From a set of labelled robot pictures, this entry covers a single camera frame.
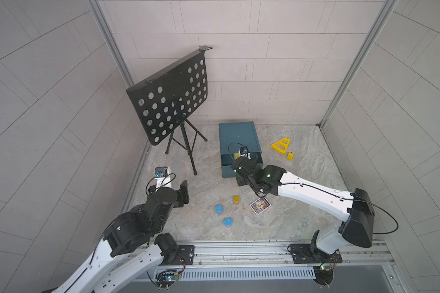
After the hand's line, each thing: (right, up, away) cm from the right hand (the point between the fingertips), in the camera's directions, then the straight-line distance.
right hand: (239, 173), depth 79 cm
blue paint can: (-9, -17, +3) cm, 19 cm away
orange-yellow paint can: (-1, -13, +5) cm, 15 cm away
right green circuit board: (+31, -37, -11) cm, 50 cm away
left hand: (-22, -1, -12) cm, 25 cm away
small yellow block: (+30, +5, +23) cm, 38 cm away
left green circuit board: (-27, -36, -14) cm, 47 cm away
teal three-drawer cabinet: (-3, +17, +6) cm, 18 cm away
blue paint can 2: (-5, -21, -2) cm, 22 cm away
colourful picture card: (+10, -16, +4) cm, 19 cm away
